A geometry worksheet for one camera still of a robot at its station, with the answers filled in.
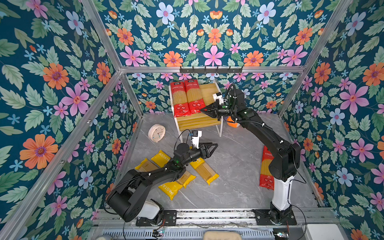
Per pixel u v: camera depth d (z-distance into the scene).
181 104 0.75
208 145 0.71
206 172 0.86
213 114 0.70
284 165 0.50
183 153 0.63
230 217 0.75
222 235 0.66
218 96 0.76
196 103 0.77
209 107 0.73
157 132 0.99
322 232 1.06
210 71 0.94
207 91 0.84
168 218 0.74
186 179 0.84
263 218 0.73
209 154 0.71
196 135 0.72
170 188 0.81
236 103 0.64
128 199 0.43
